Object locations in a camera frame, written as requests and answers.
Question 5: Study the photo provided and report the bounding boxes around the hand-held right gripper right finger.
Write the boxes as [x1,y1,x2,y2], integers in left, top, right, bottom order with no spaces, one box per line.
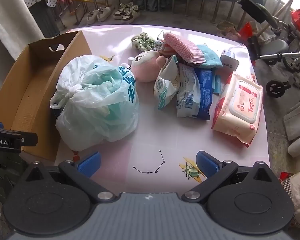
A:
[181,151,274,203]

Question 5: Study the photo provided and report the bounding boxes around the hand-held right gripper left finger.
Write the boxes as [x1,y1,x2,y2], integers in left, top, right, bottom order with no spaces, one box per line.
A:
[25,151,117,203]

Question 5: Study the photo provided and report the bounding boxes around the brown cardboard box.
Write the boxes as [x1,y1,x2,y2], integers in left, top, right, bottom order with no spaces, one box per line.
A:
[0,31,93,162]

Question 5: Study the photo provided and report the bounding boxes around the pink wet wipes pack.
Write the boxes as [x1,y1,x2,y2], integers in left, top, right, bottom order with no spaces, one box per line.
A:
[211,71,264,149]

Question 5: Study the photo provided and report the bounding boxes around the blue and white packet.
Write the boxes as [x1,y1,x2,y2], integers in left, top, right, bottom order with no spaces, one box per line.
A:
[175,64,217,121]

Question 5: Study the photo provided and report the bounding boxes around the light blue packet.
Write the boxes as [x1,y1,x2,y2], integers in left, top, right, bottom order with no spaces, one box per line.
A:
[213,73,222,95]

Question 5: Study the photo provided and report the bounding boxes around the white and green packet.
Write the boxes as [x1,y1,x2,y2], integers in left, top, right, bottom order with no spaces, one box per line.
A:
[153,55,180,110]

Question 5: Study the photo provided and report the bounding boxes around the small white tissue pack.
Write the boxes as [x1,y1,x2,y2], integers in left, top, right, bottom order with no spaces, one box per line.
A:
[220,50,240,71]

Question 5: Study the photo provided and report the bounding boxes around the teal quilted cloth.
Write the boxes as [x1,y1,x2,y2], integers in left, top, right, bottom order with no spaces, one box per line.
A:
[196,44,223,69]

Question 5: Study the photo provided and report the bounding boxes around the pink plush toy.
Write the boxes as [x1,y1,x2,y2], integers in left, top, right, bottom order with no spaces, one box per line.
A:
[127,50,169,83]

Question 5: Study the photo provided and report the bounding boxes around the pink striped cloth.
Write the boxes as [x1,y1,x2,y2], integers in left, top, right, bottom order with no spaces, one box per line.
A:
[163,31,206,64]

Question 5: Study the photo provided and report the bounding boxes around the small doll with striped socks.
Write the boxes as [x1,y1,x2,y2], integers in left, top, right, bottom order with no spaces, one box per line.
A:
[154,39,171,55]

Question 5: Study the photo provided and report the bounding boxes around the green scrunchie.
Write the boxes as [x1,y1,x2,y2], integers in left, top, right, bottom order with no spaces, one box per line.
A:
[131,32,157,50]

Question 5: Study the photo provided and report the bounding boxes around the dark crate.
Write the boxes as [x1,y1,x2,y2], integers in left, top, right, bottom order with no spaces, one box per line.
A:
[0,152,28,203]

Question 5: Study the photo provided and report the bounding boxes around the white and green plastic bag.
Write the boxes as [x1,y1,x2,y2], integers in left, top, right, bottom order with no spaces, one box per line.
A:
[49,54,140,152]

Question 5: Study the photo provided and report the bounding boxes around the grey folded cushions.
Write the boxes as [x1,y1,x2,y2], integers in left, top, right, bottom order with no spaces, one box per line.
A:
[283,97,300,158]

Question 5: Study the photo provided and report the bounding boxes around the light grey fabric cover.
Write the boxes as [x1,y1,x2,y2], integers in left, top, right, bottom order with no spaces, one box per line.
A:
[0,0,44,61]

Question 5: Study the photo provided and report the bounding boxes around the black ribbed case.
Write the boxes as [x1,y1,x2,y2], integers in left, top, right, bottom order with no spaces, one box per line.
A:
[29,2,60,38]

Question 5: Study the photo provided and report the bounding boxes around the black wheelchair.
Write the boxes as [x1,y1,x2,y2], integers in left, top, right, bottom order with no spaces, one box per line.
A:
[237,0,300,98]

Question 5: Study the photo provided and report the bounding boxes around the metal drying rack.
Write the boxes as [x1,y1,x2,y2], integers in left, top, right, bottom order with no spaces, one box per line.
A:
[56,0,91,30]

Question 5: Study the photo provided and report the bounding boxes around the beige bag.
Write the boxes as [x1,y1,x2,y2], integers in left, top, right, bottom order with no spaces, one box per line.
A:
[216,19,241,37]

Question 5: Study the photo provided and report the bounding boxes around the small red plastic bag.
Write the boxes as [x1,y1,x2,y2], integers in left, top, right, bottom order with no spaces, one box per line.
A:
[239,22,253,39]

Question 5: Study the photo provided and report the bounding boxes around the yellow pole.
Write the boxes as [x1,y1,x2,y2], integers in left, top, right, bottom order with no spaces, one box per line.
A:
[57,0,106,6]

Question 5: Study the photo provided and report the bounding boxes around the metal railing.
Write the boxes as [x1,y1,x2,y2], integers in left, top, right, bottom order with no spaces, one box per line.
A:
[140,0,240,26]

